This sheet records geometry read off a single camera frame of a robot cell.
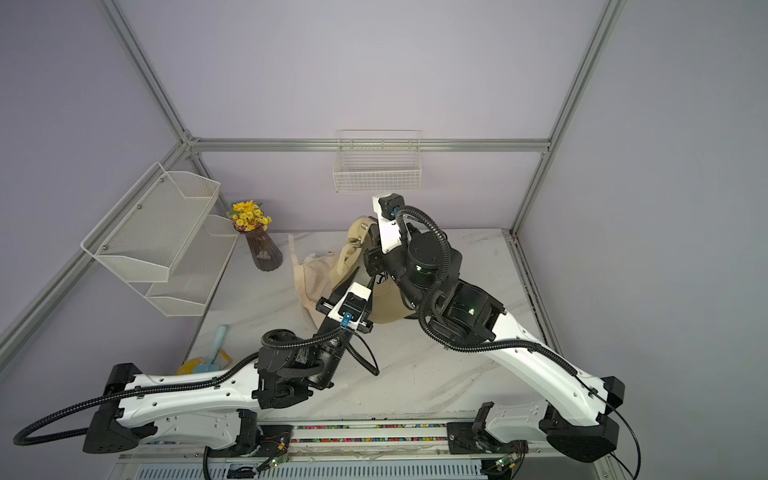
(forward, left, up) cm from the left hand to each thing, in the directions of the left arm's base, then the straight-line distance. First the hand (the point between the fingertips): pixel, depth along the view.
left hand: (360, 274), depth 55 cm
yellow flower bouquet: (+35, +39, -17) cm, 55 cm away
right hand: (+8, -2, +5) cm, 10 cm away
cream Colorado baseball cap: (+23, +20, -33) cm, 45 cm away
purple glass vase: (+34, +38, -32) cm, 60 cm away
